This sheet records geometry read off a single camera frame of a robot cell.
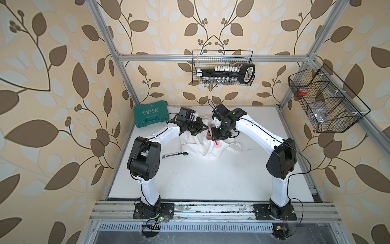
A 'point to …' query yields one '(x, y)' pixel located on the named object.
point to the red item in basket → (302, 91)
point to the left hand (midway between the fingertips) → (207, 125)
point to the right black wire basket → (331, 107)
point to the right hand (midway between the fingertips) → (214, 138)
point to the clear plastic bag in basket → (319, 110)
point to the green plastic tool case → (151, 113)
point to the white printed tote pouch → (202, 143)
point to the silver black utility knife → (184, 153)
